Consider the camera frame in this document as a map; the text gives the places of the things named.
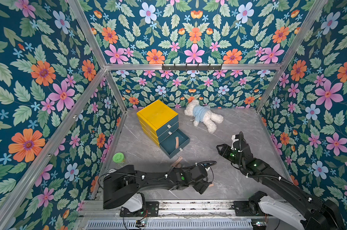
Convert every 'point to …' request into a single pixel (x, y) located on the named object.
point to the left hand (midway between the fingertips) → (204, 180)
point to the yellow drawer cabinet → (158, 121)
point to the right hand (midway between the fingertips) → (220, 145)
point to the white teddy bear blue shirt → (202, 114)
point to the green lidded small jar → (119, 157)
